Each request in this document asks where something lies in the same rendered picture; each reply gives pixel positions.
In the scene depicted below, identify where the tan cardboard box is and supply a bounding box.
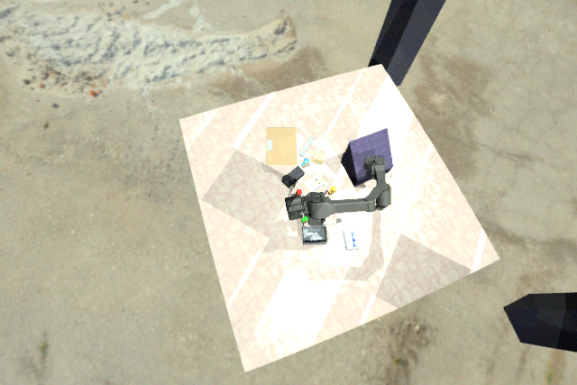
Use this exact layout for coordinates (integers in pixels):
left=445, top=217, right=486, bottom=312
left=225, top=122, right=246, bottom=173
left=312, top=150, right=325, bottom=165

